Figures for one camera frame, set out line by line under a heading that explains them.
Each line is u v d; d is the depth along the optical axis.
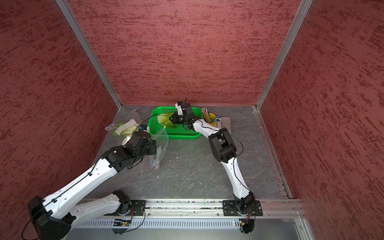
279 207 0.76
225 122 1.08
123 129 0.92
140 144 0.56
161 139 0.79
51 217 0.38
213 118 1.00
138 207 0.74
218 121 1.09
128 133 0.94
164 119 1.00
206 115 0.96
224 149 0.61
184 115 0.85
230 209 0.74
